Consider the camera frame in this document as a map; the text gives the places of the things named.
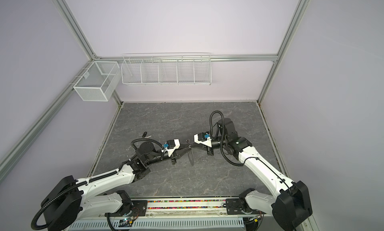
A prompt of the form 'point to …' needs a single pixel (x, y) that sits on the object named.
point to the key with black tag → (144, 135)
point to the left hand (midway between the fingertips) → (189, 148)
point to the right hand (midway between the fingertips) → (192, 145)
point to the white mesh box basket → (99, 81)
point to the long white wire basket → (166, 69)
